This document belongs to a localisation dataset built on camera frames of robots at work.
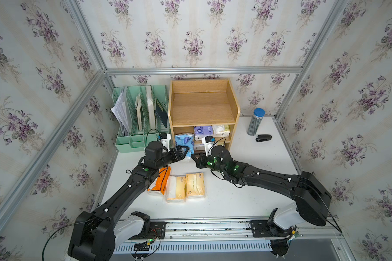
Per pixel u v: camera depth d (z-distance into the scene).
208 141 0.70
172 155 0.70
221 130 0.83
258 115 0.97
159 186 0.81
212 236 0.73
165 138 0.73
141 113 1.03
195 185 0.81
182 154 0.70
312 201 0.42
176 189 0.81
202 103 0.82
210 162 0.67
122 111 0.88
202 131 0.84
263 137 1.07
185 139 0.82
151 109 0.96
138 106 0.98
